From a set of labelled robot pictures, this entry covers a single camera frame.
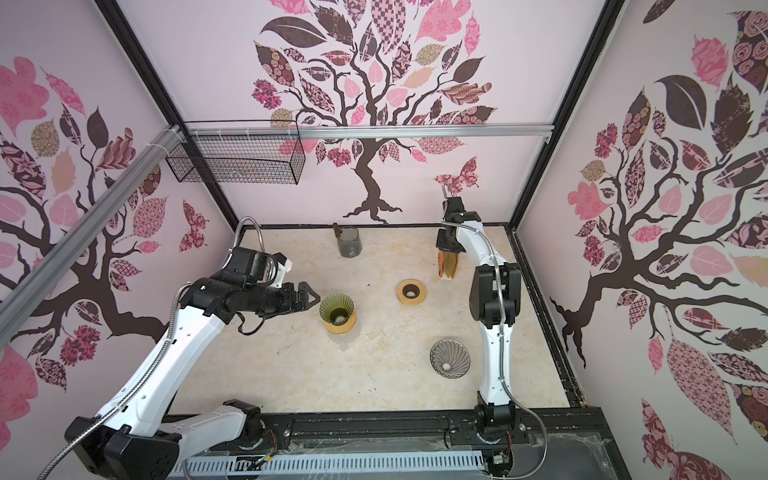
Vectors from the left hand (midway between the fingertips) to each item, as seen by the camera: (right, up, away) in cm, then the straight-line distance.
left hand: (304, 307), depth 73 cm
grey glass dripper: (+39, -16, +9) cm, 43 cm away
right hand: (+43, +18, +29) cm, 55 cm away
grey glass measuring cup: (+7, +18, +31) cm, 36 cm away
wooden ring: (+29, -2, +24) cm, 38 cm away
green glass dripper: (+5, -3, +14) cm, 15 cm away
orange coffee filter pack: (+42, +10, +31) cm, 53 cm away
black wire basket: (-36, +53, +49) cm, 80 cm away
